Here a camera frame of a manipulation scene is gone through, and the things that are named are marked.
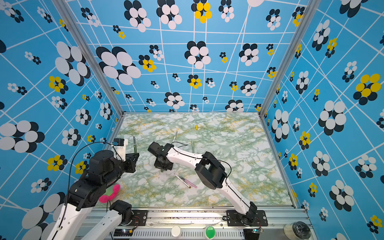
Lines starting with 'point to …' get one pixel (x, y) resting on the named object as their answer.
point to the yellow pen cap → (197, 127)
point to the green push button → (210, 232)
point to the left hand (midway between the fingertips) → (138, 153)
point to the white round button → (176, 232)
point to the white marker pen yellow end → (177, 130)
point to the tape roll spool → (298, 230)
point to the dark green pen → (135, 145)
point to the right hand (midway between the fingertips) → (160, 167)
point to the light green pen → (192, 142)
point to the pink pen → (188, 182)
